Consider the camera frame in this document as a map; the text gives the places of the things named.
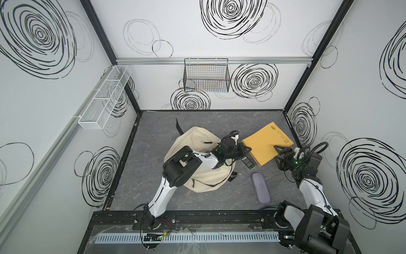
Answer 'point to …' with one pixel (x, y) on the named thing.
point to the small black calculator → (248, 162)
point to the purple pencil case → (261, 189)
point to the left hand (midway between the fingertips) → (253, 150)
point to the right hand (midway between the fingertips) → (275, 152)
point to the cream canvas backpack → (205, 179)
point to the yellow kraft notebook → (262, 143)
